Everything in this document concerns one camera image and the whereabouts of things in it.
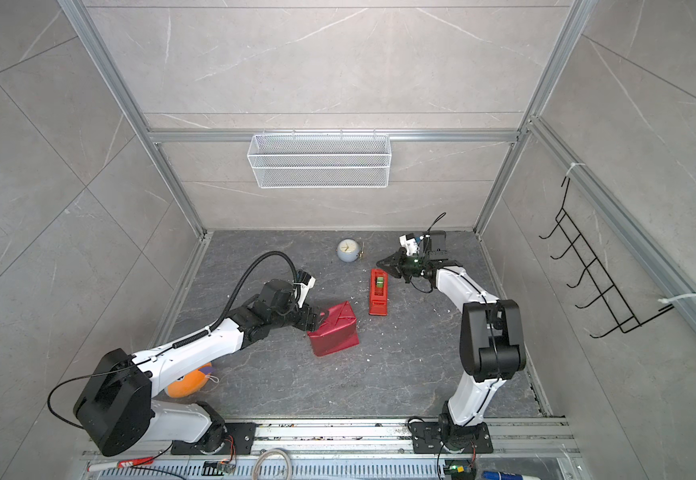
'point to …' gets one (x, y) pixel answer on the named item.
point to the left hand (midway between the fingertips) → (319, 304)
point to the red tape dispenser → (378, 292)
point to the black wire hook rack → (611, 300)
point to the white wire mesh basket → (324, 161)
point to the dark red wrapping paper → (338, 333)
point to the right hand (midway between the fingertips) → (377, 261)
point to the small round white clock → (348, 250)
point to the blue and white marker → (500, 475)
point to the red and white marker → (119, 464)
